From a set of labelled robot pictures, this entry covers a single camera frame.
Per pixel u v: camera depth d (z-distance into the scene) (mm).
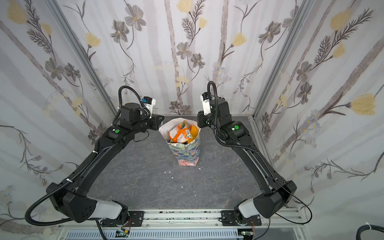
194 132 829
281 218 452
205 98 583
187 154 795
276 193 391
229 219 733
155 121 627
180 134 782
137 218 737
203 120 615
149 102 630
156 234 703
